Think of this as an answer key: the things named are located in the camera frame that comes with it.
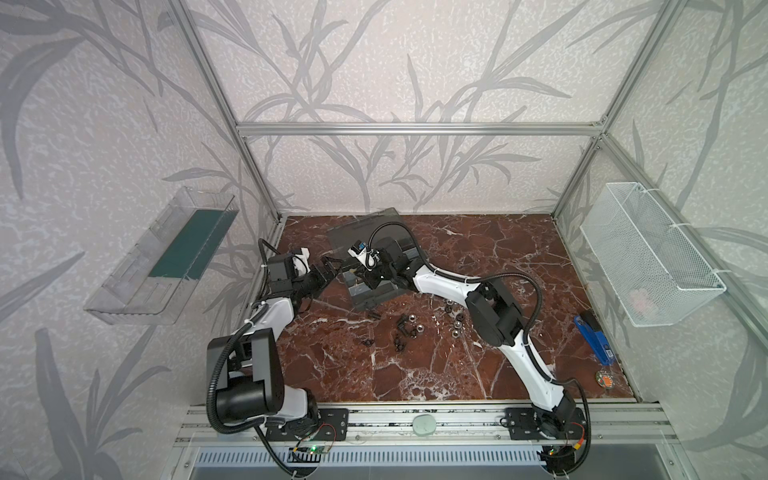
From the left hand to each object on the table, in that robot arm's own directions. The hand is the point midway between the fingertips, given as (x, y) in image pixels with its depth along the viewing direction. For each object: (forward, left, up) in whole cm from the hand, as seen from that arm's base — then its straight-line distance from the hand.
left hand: (340, 260), depth 88 cm
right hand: (+4, -4, -6) cm, 9 cm away
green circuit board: (-46, +1, -13) cm, 48 cm away
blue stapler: (-20, -75, -10) cm, 78 cm away
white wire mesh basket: (-15, -72, +20) cm, 77 cm away
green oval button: (-41, -24, -11) cm, 49 cm away
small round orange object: (-29, -74, -13) cm, 81 cm away
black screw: (-20, -18, -14) cm, 30 cm away
